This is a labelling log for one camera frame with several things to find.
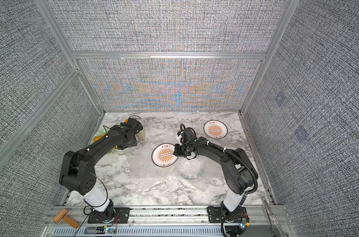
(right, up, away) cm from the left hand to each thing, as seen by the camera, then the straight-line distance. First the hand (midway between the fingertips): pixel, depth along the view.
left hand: (130, 142), depth 90 cm
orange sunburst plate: (+19, -9, +5) cm, 22 cm away
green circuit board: (-3, -39, -21) cm, 45 cm away
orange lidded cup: (+3, +12, -16) cm, 20 cm away
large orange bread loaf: (-24, +2, +5) cm, 24 cm away
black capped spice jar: (+4, +4, +11) cm, 13 cm away
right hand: (+26, -4, -1) cm, 26 cm away
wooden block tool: (-29, -35, -17) cm, 48 cm away
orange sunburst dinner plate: (+56, +7, +17) cm, 59 cm away
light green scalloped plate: (-25, +4, +11) cm, 27 cm away
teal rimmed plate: (+37, -17, -3) cm, 41 cm away
